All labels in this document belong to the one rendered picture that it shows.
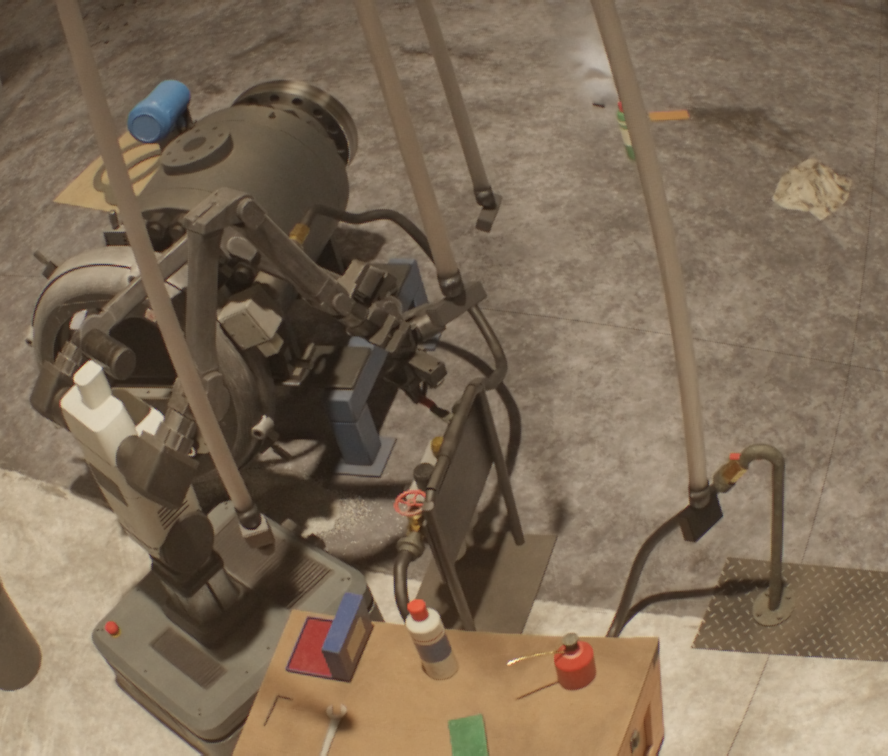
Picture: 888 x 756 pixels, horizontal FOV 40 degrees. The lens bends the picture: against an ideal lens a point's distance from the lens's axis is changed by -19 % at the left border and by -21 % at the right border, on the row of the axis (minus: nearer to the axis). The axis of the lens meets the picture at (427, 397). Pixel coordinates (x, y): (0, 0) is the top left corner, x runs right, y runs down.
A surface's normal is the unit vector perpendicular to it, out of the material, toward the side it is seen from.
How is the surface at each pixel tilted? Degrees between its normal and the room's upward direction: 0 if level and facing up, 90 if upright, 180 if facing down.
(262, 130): 29
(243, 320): 90
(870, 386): 0
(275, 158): 46
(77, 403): 0
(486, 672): 0
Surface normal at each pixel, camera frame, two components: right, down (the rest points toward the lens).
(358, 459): -0.29, 0.70
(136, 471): -0.52, -0.31
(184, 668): -0.22, -0.72
